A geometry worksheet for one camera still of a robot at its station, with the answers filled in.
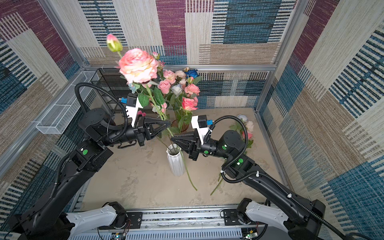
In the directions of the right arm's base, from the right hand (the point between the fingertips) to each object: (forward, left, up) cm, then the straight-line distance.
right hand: (172, 141), depth 52 cm
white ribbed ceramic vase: (+4, +1, -23) cm, 23 cm away
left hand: (+1, 0, +8) cm, 8 cm away
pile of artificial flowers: (+4, -22, -44) cm, 49 cm away
